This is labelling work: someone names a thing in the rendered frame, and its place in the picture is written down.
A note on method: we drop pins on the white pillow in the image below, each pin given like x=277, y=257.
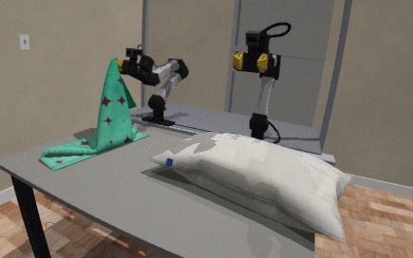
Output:
x=288, y=186

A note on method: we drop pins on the green pillowcase with star pattern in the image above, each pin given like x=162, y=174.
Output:
x=114, y=127

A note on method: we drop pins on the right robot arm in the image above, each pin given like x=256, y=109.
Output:
x=157, y=101

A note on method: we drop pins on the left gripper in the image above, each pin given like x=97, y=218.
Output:
x=250, y=62

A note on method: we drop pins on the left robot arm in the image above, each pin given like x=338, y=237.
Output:
x=255, y=42

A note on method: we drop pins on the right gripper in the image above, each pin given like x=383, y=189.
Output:
x=125, y=68

